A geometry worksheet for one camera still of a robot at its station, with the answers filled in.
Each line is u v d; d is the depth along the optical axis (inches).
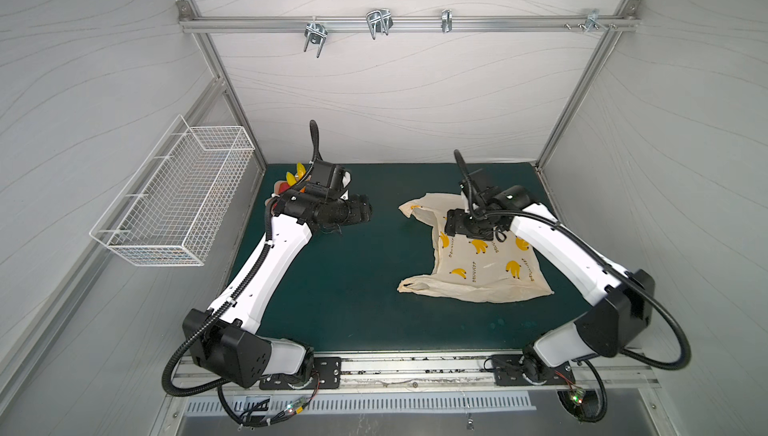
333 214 25.9
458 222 27.8
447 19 28.4
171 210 26.9
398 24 31.1
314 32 31.1
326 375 29.1
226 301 15.6
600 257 17.8
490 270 35.3
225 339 14.9
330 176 22.3
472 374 29.5
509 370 29.2
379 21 30.1
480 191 24.3
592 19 30.1
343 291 34.8
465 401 27.7
